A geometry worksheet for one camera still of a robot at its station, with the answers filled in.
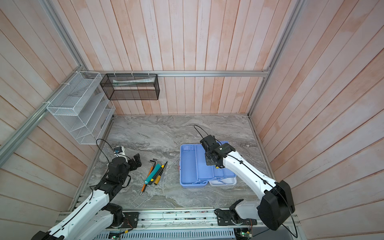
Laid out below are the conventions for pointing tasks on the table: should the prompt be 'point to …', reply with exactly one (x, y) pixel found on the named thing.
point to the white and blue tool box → (195, 173)
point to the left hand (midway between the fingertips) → (132, 158)
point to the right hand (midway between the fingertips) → (213, 157)
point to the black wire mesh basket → (131, 86)
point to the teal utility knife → (153, 173)
